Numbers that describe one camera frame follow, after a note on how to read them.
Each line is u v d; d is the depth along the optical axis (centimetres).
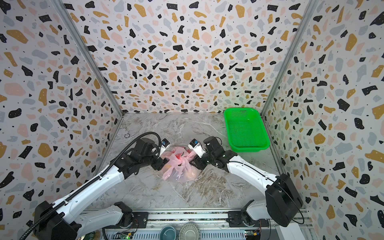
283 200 42
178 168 82
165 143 69
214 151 64
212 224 73
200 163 72
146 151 60
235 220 73
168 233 70
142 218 74
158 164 70
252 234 72
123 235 70
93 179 47
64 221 39
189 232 70
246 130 113
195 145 72
